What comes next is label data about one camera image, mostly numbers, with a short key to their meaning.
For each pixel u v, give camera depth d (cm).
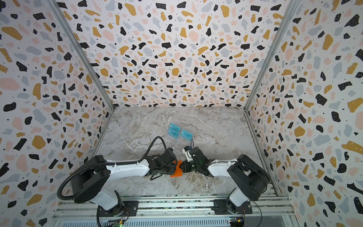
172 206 76
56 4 69
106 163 47
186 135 94
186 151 82
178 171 86
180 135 95
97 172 49
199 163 70
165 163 68
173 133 97
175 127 97
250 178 45
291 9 72
